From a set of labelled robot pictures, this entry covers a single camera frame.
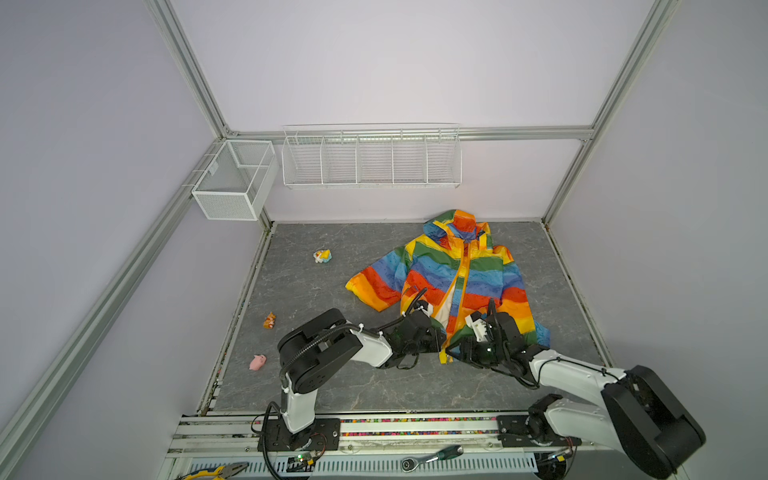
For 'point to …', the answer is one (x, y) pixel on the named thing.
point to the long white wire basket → (373, 156)
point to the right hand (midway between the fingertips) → (451, 354)
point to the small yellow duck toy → (323, 256)
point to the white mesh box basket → (235, 184)
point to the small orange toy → (269, 321)
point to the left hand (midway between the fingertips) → (448, 342)
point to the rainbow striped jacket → (458, 273)
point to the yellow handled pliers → (215, 473)
